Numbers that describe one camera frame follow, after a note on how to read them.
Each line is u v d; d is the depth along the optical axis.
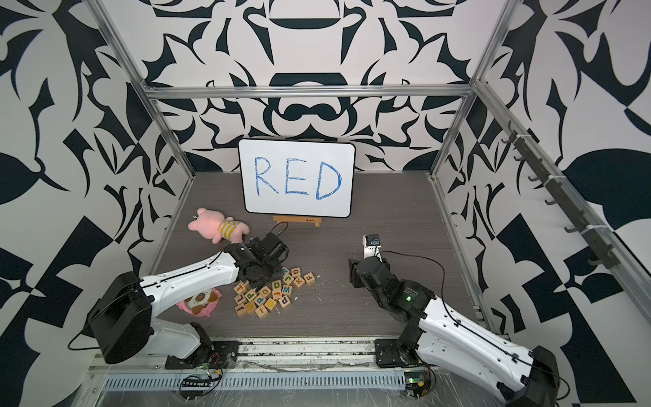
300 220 0.99
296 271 0.87
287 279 0.86
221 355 0.73
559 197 0.55
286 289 0.84
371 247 0.66
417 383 0.71
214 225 0.94
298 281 0.85
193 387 0.73
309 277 0.87
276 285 0.85
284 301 0.81
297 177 0.93
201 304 0.77
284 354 0.76
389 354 0.74
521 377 0.41
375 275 0.55
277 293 0.83
